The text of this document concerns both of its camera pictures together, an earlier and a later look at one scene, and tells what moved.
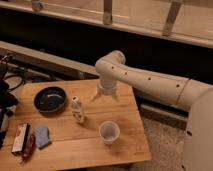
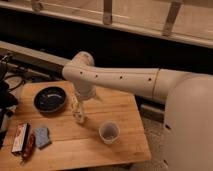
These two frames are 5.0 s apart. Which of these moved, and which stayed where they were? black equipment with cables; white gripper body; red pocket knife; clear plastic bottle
Moved: white gripper body
Stayed: clear plastic bottle; black equipment with cables; red pocket knife
